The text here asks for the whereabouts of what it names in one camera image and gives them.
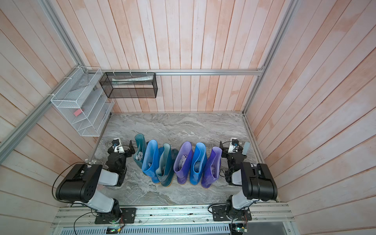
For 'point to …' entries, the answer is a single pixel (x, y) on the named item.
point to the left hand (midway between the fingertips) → (124, 143)
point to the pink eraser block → (78, 112)
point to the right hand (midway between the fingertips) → (228, 141)
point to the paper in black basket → (120, 81)
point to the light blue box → (246, 146)
